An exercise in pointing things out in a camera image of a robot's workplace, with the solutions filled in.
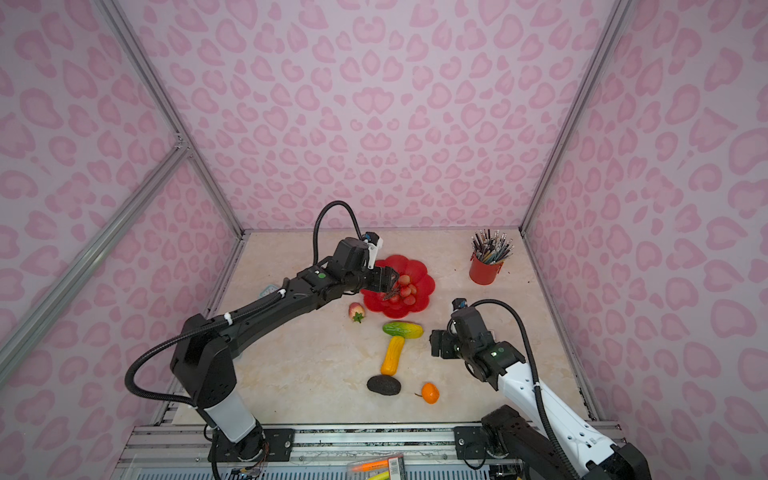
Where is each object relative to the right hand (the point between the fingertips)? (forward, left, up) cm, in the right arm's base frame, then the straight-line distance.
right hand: (445, 335), depth 81 cm
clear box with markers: (-29, +17, -9) cm, 35 cm away
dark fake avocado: (-11, +16, -6) cm, 21 cm away
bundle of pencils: (+25, -15, +8) cm, 30 cm away
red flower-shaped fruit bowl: (+28, +7, -8) cm, 30 cm away
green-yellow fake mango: (+4, +11, -5) cm, 13 cm away
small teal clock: (+19, +57, -7) cm, 60 cm away
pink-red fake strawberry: (+10, +26, -5) cm, 28 cm away
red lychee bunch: (+17, +10, -4) cm, 20 cm away
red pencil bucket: (+25, -15, -5) cm, 29 cm away
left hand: (+14, +15, +11) cm, 23 cm away
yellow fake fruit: (-4, +14, -7) cm, 16 cm away
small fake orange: (-13, +4, -7) cm, 15 cm away
